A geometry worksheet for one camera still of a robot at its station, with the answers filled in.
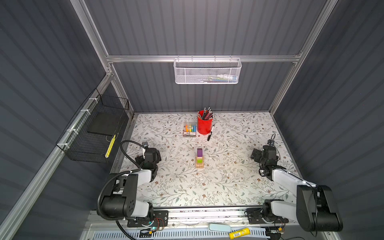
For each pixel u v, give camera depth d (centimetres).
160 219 72
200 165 89
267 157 69
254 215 74
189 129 108
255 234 70
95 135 73
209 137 105
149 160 72
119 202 43
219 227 70
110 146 69
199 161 86
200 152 84
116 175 47
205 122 97
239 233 68
